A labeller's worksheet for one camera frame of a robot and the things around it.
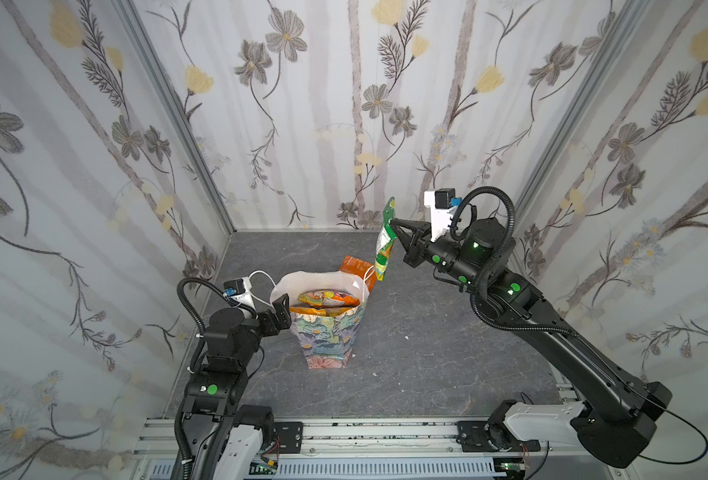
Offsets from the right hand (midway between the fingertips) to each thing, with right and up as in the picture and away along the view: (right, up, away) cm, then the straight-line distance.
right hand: (394, 216), depth 55 cm
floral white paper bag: (-15, -29, +20) cm, 38 cm away
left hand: (-29, -16, +15) cm, 36 cm away
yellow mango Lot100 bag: (-14, -22, +21) cm, 34 cm away
